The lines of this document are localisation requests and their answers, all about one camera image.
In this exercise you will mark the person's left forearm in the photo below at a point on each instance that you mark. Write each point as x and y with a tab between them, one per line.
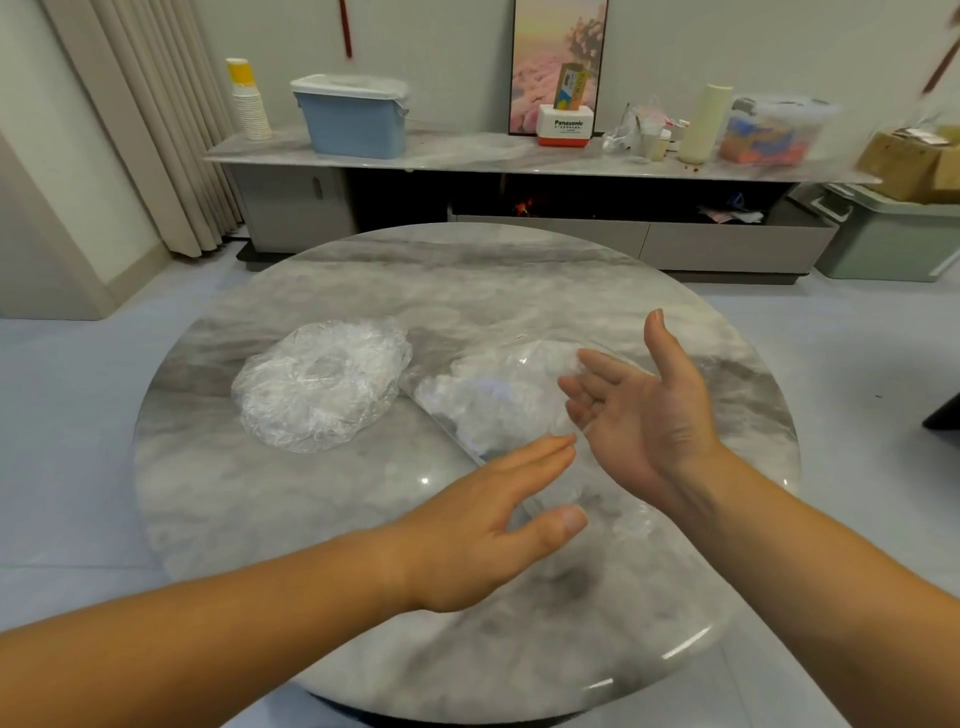
180	645

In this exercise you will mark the clear plastic bag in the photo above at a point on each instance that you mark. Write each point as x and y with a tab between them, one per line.
638	518

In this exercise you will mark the pink framed picture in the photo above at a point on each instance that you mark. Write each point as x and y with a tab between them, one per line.
533	53

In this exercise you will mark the colourful standing card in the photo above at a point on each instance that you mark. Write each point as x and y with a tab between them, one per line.
572	87

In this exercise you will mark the blue storage box white lid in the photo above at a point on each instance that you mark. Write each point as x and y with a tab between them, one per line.
351	120

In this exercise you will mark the long grey low cabinet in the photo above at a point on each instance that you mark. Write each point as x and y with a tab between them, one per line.
293	207

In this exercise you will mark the beige curtain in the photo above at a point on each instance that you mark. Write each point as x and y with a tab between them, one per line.
135	128

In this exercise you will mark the clear container colourful contents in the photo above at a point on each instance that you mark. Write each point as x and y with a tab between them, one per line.
777	135

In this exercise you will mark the black table base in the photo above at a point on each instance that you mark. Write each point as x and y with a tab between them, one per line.
435	717

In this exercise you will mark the cream paper roll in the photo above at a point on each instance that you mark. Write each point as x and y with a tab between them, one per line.
705	125

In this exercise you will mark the red hanging ornament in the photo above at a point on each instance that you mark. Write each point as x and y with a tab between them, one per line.
942	63
345	27

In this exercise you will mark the person's right hand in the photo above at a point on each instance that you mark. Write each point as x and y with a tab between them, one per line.
653	420

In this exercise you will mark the small white cup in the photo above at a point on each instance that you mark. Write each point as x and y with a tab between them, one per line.
656	146

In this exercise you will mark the person's right forearm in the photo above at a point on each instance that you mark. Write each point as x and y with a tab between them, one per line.
840	585

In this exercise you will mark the pile of clear plastic caps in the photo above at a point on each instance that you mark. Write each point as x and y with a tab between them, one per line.
323	383

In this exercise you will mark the brown cardboard box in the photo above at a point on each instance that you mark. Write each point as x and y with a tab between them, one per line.
912	165

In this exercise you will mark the green storage bin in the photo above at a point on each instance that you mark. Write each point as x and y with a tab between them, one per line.
888	237

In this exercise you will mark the person's left hand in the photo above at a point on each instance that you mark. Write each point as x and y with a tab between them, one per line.
480	533

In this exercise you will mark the crumpled clear wrapper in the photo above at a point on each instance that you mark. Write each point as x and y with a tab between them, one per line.
623	132

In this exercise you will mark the stack of paper cups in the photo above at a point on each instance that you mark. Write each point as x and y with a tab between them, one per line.
248	105

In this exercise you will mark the red and white box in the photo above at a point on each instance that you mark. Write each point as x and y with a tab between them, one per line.
566	128

